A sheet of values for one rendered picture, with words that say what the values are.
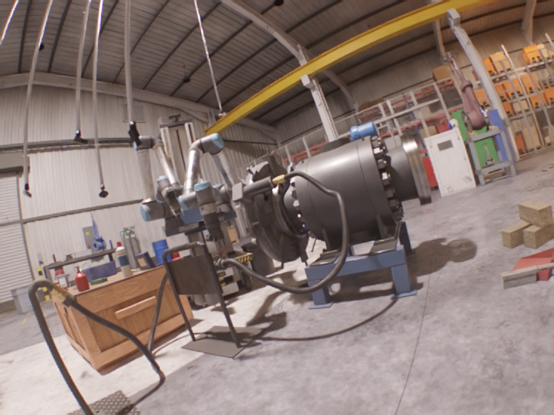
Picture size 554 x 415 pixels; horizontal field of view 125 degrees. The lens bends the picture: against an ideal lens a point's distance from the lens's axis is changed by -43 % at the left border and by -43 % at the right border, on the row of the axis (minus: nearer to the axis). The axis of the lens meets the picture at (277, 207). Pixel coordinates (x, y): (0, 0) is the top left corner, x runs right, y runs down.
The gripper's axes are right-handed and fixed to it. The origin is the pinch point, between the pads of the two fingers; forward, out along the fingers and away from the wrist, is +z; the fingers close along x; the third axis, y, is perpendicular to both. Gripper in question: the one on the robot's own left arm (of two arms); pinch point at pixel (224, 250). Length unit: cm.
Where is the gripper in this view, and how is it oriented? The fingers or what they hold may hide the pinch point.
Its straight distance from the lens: 133.4
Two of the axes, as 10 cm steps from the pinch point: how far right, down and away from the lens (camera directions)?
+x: 8.2, -2.6, -5.1
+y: -4.9, 1.2, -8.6
